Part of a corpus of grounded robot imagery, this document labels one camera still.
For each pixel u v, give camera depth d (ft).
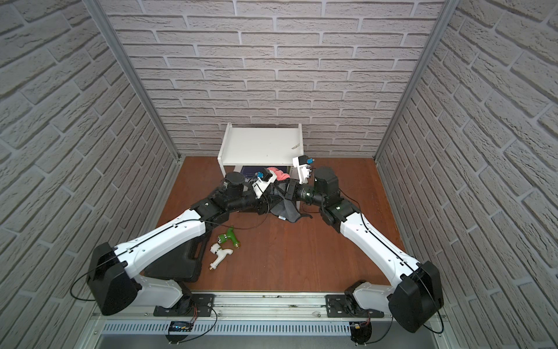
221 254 2.75
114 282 1.28
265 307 2.46
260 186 2.00
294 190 2.04
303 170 2.15
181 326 2.33
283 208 2.44
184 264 2.56
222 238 2.85
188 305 2.20
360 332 2.29
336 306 2.41
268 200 2.14
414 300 1.49
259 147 2.49
